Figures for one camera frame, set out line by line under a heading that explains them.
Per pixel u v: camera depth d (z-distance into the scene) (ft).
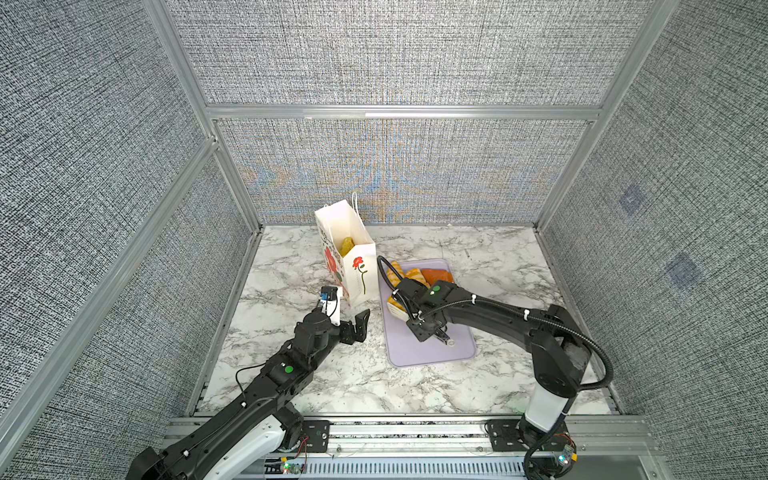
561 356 1.56
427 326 2.43
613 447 2.40
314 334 1.85
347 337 2.27
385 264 2.61
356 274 2.88
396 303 2.32
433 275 3.27
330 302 2.14
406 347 2.87
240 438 1.62
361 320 2.27
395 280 2.61
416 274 3.30
